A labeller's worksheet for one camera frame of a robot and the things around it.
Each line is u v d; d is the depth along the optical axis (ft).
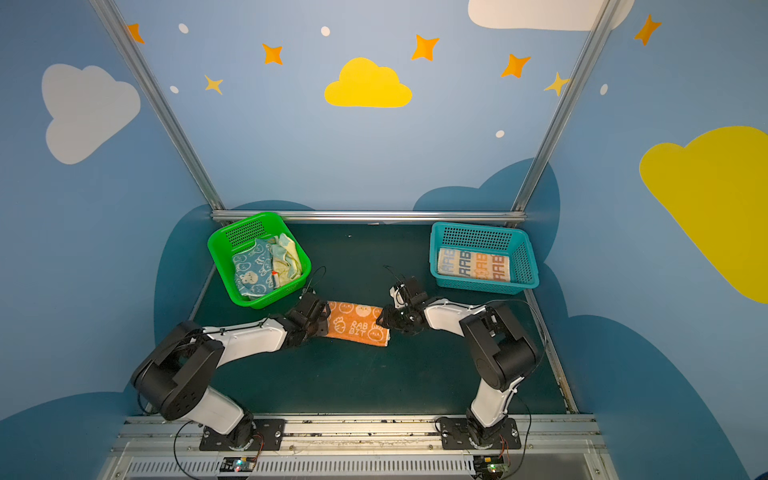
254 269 3.41
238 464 2.33
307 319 2.39
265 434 2.43
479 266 3.53
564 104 2.80
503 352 1.58
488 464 2.35
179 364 1.63
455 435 2.44
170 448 2.26
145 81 2.59
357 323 3.06
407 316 2.44
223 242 3.53
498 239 3.65
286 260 3.32
